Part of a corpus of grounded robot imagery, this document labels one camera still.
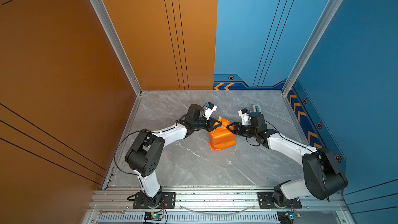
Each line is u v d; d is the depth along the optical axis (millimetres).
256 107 1048
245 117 806
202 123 775
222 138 858
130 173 508
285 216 701
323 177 430
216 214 707
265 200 726
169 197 750
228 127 849
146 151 490
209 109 791
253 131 691
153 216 706
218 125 849
